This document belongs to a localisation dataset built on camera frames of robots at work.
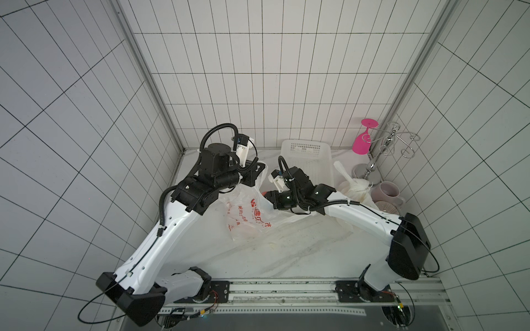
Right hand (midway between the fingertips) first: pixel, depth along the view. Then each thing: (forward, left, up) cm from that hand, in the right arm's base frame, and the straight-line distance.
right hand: (262, 198), depth 78 cm
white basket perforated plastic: (+38, -25, -16) cm, 48 cm away
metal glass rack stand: (+28, -52, +8) cm, 60 cm away
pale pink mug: (+17, -59, -17) cm, 64 cm away
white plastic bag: (-7, +4, +2) cm, 9 cm away
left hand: (0, 0, +16) cm, 16 cm away
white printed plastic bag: (+8, -39, -4) cm, 40 cm away
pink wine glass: (+38, -48, -5) cm, 61 cm away
